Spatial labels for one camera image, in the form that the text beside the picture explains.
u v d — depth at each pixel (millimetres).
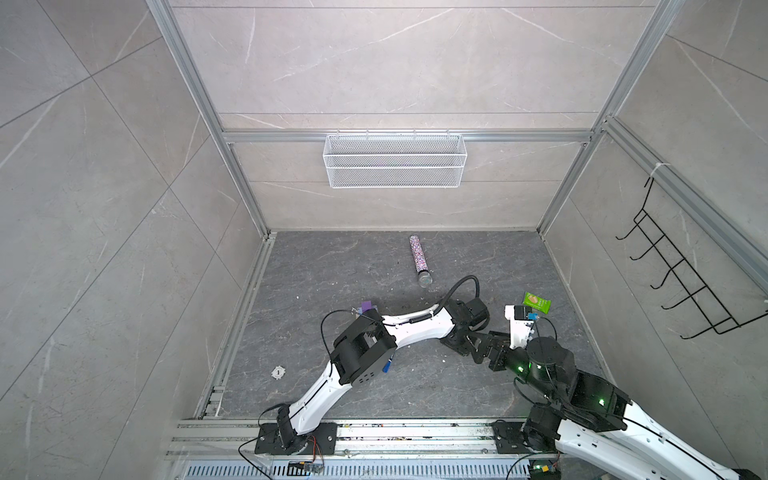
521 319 592
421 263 1064
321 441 730
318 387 582
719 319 589
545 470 700
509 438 735
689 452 446
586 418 474
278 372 843
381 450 729
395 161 1009
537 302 979
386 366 837
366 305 980
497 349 592
